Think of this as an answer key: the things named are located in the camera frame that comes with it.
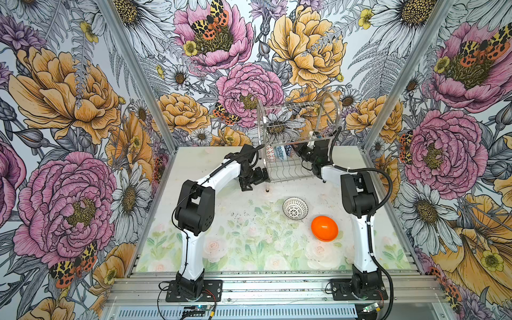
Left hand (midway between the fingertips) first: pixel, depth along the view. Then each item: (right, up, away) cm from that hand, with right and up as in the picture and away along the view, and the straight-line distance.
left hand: (261, 188), depth 93 cm
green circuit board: (+38, -40, -22) cm, 59 cm away
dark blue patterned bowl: (+5, +16, +9) cm, 19 cm away
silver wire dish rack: (+12, +33, +22) cm, 41 cm away
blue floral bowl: (+9, +18, +11) cm, 23 cm away
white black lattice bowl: (+16, -9, +1) cm, 18 cm away
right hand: (+15, +21, +10) cm, 27 cm away
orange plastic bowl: (+27, -17, -6) cm, 33 cm away
